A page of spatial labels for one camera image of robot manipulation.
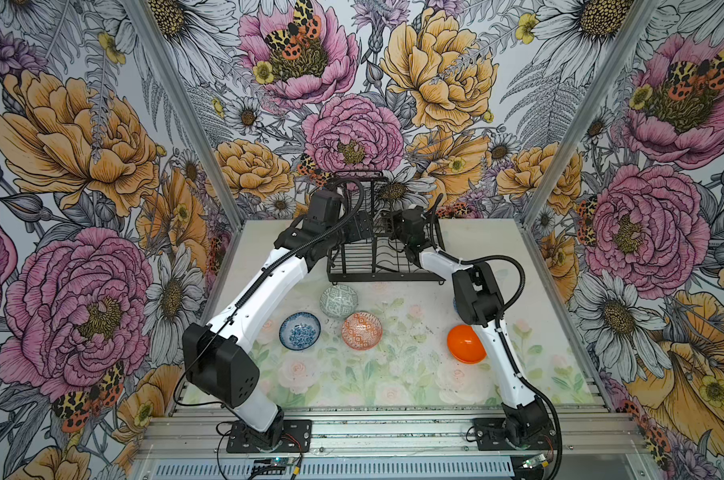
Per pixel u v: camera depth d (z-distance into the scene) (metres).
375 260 1.08
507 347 0.66
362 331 0.92
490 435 0.74
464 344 0.85
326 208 0.58
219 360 0.42
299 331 0.91
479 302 0.68
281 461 0.71
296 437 0.74
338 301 0.98
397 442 0.75
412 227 0.87
